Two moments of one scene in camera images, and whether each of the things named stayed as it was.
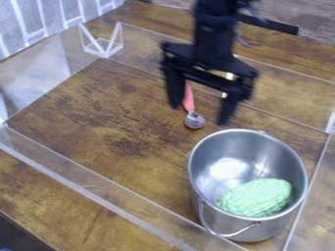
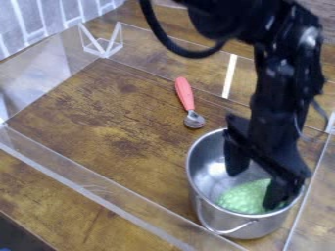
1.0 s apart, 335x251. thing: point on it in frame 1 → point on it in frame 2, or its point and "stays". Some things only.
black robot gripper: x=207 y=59 → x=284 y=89
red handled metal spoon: x=192 y=120 stays
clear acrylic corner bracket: x=99 y=45 stays
